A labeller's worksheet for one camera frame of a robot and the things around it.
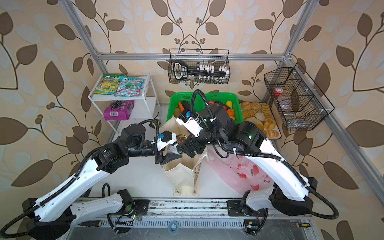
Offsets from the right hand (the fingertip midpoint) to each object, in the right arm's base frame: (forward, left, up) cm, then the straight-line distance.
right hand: (185, 139), depth 56 cm
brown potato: (+44, +9, -33) cm, 56 cm away
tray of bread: (+40, -52, -33) cm, 73 cm away
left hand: (0, +2, -5) cm, 6 cm away
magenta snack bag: (+31, +40, -16) cm, 54 cm away
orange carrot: (+52, +7, -35) cm, 63 cm away
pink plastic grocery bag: (0, -31, -38) cm, 49 cm away
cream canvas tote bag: (-6, +1, -17) cm, 18 cm away
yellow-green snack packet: (+39, +43, -3) cm, 58 cm away
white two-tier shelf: (+30, +34, -5) cm, 46 cm away
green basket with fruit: (+54, -33, -32) cm, 71 cm away
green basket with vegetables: (+56, -7, -35) cm, 66 cm away
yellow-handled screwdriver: (-25, -55, -38) cm, 72 cm away
